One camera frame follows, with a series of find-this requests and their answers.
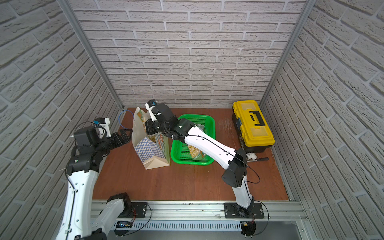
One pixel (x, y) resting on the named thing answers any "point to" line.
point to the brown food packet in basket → (196, 153)
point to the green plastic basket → (180, 153)
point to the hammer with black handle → (265, 158)
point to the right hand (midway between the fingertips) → (147, 122)
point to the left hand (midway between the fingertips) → (121, 130)
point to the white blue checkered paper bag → (151, 149)
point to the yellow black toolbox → (255, 131)
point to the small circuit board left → (124, 224)
